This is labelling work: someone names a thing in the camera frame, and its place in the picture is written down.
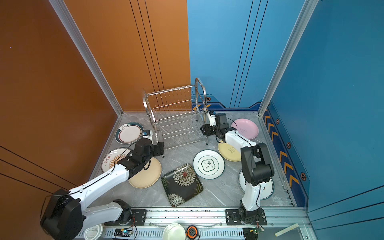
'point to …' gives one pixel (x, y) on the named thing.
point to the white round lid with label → (94, 232)
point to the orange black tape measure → (192, 232)
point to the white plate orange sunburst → (112, 157)
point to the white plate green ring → (208, 164)
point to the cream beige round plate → (147, 178)
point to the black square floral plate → (181, 184)
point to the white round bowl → (174, 231)
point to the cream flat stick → (286, 229)
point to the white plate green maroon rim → (129, 133)
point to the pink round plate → (246, 127)
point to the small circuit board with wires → (252, 233)
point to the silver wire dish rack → (177, 114)
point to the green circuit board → (123, 232)
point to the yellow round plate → (229, 152)
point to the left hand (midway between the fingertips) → (159, 142)
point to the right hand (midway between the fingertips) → (204, 127)
